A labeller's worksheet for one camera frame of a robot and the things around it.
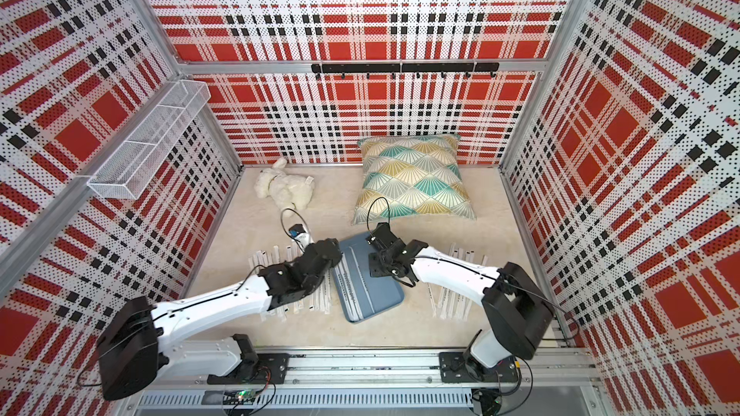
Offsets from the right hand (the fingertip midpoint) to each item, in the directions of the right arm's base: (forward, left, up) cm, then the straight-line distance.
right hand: (381, 263), depth 85 cm
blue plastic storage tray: (-7, +3, -6) cm, 10 cm away
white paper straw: (-5, +11, -7) cm, 13 cm away
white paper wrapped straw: (+5, +40, -6) cm, 41 cm away
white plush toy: (+27, +34, +3) cm, 43 cm away
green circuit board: (-32, +34, -5) cm, 48 cm away
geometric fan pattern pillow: (+27, -11, +10) cm, 31 cm away
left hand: (+4, +12, +6) cm, 14 cm away
